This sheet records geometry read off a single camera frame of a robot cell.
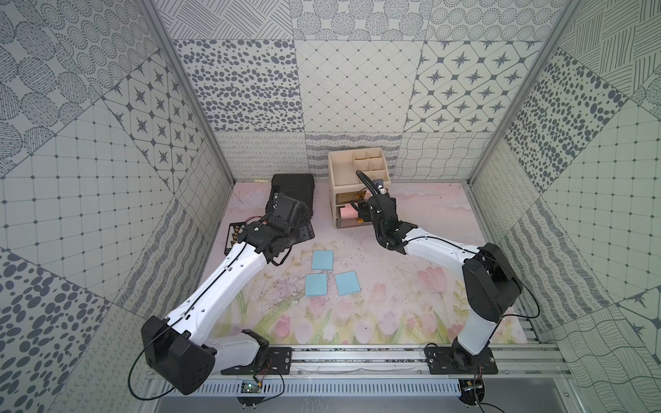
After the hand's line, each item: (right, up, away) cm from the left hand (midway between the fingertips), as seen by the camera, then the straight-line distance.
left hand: (309, 229), depth 76 cm
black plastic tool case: (-9, +15, +37) cm, 41 cm away
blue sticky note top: (+3, -14, +19) cm, 24 cm away
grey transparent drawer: (+11, +10, +13) cm, 20 cm away
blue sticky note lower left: (+1, -21, +12) cm, 24 cm away
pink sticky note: (+13, +5, +11) cm, 17 cm away
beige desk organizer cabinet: (+11, +14, +9) cm, 20 cm away
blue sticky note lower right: (+12, -20, +13) cm, 27 cm away
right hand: (+22, +9, +14) cm, 28 cm away
